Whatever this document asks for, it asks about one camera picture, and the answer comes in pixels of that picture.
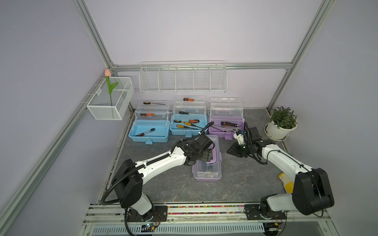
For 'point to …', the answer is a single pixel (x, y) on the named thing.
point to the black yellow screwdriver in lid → (151, 103)
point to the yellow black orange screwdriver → (190, 121)
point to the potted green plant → (283, 120)
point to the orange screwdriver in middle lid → (187, 99)
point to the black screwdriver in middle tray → (184, 112)
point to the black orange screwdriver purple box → (227, 124)
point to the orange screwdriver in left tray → (143, 114)
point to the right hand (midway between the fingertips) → (228, 151)
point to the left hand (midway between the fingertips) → (203, 154)
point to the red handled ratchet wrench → (142, 134)
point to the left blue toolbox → (152, 124)
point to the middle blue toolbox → (189, 117)
